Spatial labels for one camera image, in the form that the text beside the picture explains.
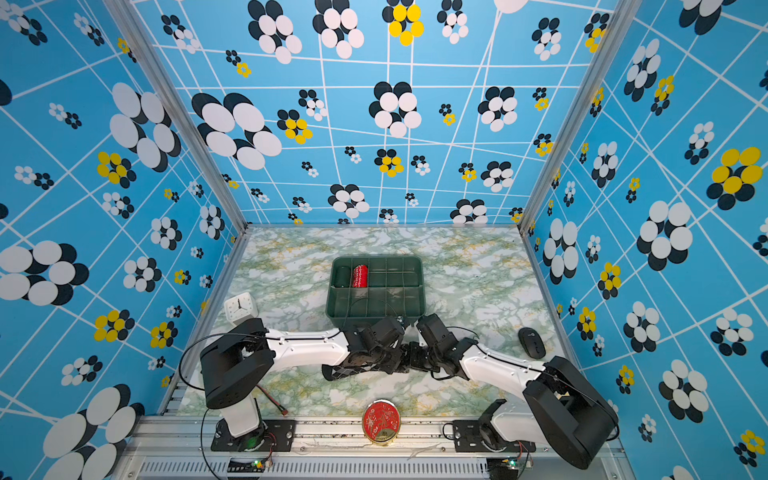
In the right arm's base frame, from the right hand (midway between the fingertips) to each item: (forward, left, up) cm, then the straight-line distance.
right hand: (404, 360), depth 85 cm
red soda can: (+26, +14, +6) cm, 30 cm away
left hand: (0, +1, +1) cm, 1 cm away
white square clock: (+15, +52, +3) cm, 54 cm away
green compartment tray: (+21, +13, +4) cm, 26 cm away
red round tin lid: (-16, +6, +3) cm, 18 cm away
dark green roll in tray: (+26, +21, +5) cm, 34 cm away
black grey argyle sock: (-9, +11, +22) cm, 26 cm away
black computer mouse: (+5, -38, +1) cm, 38 cm away
